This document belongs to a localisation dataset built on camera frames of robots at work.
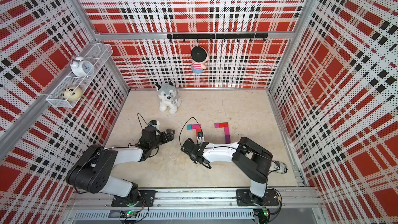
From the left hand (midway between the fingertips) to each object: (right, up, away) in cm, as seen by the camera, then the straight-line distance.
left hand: (172, 132), depth 95 cm
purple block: (+34, -4, -1) cm, 35 cm away
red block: (+32, +4, +6) cm, 33 cm away
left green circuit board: (-12, -32, -26) cm, 43 cm away
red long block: (+16, +1, +4) cm, 16 cm away
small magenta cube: (+28, +4, +6) cm, 29 cm away
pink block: (+35, +1, +3) cm, 35 cm away
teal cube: (+10, +3, +6) cm, 12 cm away
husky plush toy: (-2, +22, +1) cm, 22 cm away
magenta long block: (+14, +3, +5) cm, 15 cm away
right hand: (+19, -10, -5) cm, 22 cm away
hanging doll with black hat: (+17, +46, -2) cm, 49 cm away
